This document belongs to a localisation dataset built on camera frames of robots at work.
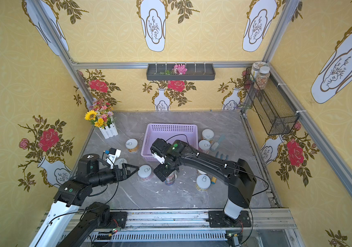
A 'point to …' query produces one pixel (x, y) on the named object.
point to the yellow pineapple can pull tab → (203, 182)
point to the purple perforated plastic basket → (187, 132)
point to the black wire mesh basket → (276, 111)
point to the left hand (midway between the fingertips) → (130, 169)
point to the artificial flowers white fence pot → (100, 115)
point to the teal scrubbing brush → (215, 145)
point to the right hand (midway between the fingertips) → (168, 166)
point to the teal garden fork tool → (214, 179)
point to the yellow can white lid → (201, 172)
